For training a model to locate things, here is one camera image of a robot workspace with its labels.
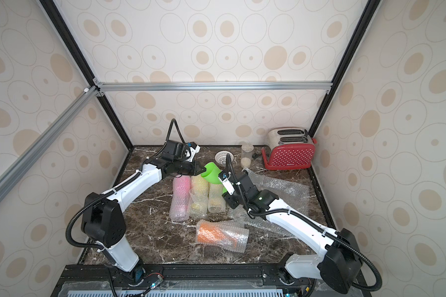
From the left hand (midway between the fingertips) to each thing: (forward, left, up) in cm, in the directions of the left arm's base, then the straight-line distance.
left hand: (210, 167), depth 83 cm
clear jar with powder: (+17, -18, -7) cm, 26 cm away
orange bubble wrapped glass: (-25, -6, -13) cm, 29 cm away
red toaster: (+17, -40, -3) cm, 43 cm away
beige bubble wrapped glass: (-11, -3, -20) cm, 23 cm away
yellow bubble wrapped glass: (-6, +6, -13) cm, 16 cm away
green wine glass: (-5, -1, +2) cm, 5 cm away
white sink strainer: (+23, -4, -19) cm, 30 cm away
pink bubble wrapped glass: (-10, +14, -13) cm, 22 cm away
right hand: (-8, -12, -3) cm, 15 cm away
